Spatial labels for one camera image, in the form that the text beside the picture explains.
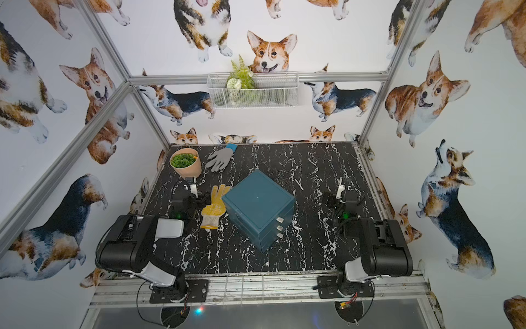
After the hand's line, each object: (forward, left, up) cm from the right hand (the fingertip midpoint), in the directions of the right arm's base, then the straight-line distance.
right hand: (335, 187), depth 93 cm
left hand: (+2, +62, +1) cm, 62 cm away
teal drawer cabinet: (-19, +32, +15) cm, 40 cm away
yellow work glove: (-9, +57, -6) cm, 58 cm away
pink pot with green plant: (+12, +70, +6) cm, 71 cm away
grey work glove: (+21, +57, -4) cm, 61 cm away
